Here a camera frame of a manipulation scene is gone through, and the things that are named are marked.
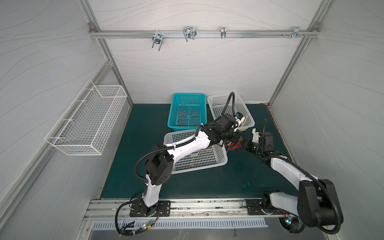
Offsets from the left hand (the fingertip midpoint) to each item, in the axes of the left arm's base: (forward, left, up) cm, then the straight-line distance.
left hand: (244, 131), depth 78 cm
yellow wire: (-2, +20, -20) cm, 29 cm away
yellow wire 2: (0, +2, +8) cm, 9 cm away
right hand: (+4, -4, -12) cm, 13 cm away
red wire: (+32, +36, -21) cm, 52 cm away
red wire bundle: (0, 0, -14) cm, 14 cm away
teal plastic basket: (+32, +32, -20) cm, 50 cm away
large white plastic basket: (-4, +15, -22) cm, 27 cm away
